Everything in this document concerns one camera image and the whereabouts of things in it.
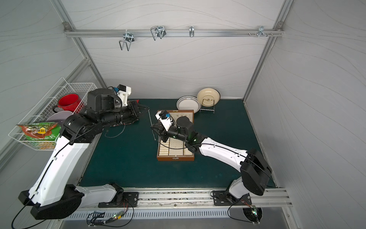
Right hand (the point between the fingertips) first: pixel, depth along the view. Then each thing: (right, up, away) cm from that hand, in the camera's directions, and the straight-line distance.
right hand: (151, 125), depth 69 cm
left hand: (+2, +8, -11) cm, 14 cm away
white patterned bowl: (+19, +15, +50) cm, 56 cm away
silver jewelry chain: (0, 0, -1) cm, 1 cm away
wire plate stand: (+39, +8, +43) cm, 58 cm away
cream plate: (+33, +18, +35) cm, 52 cm away
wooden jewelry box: (+12, -9, -10) cm, 18 cm away
